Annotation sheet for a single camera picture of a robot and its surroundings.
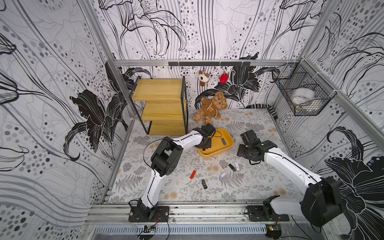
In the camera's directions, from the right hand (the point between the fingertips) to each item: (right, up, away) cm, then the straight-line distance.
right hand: (243, 151), depth 86 cm
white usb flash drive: (-3, -10, +2) cm, 10 cm away
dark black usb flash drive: (-6, -10, +2) cm, 12 cm away
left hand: (-22, +1, +13) cm, 25 cm away
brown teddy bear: (-16, +27, +22) cm, 39 cm away
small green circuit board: (-51, -36, -15) cm, 64 cm away
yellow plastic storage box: (-14, 0, +8) cm, 16 cm away
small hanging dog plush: (-23, +45, +7) cm, 51 cm away
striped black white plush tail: (+32, +29, +33) cm, 54 cm away
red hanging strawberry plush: (-10, +46, +7) cm, 47 cm away
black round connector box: (+9, -36, -16) cm, 40 cm away
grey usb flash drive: (-9, +4, +14) cm, 17 cm away
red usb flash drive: (-30, -14, 0) cm, 33 cm away
